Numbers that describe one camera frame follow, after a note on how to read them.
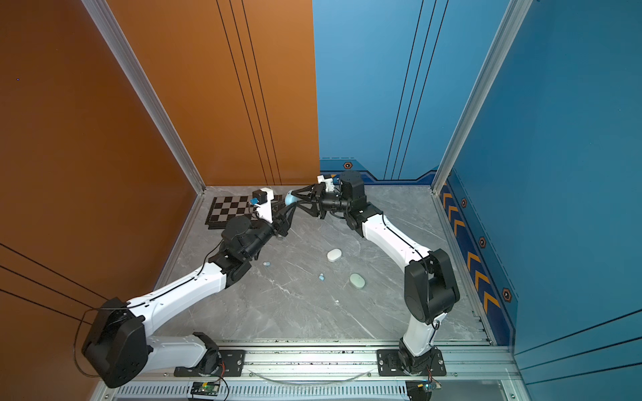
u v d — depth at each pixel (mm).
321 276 911
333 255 948
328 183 753
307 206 738
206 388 719
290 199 725
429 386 696
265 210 636
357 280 889
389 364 725
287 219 693
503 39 741
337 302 859
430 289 477
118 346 402
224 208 1091
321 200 692
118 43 746
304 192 725
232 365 739
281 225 656
